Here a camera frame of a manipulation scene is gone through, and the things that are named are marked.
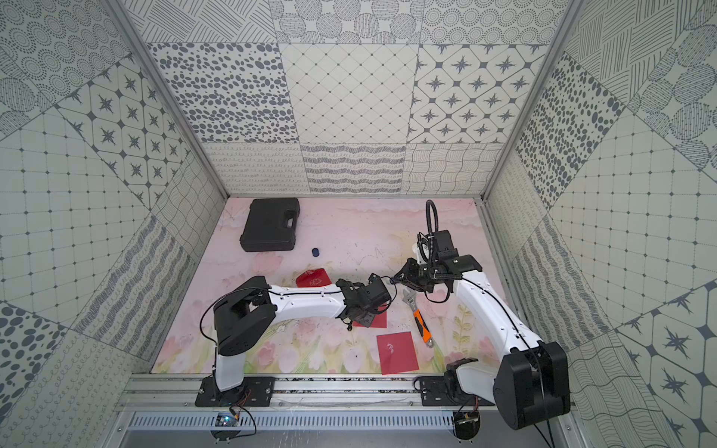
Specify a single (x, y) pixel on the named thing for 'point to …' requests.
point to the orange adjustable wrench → (419, 319)
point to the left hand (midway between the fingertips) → (371, 321)
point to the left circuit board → (225, 419)
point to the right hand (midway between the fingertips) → (399, 282)
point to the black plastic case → (271, 225)
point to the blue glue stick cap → (316, 252)
